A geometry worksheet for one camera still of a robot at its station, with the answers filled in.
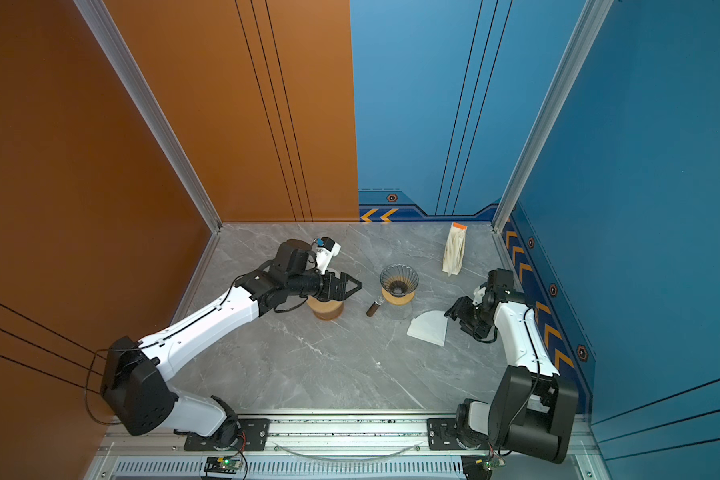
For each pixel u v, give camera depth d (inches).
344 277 26.8
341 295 26.4
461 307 29.9
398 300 33.6
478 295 31.4
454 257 40.2
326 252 27.8
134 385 16.2
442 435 28.5
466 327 29.7
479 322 27.7
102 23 27.8
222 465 27.9
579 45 29.3
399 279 34.3
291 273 24.2
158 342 17.4
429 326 36.2
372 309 35.5
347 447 28.6
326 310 34.0
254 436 28.8
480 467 27.4
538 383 16.1
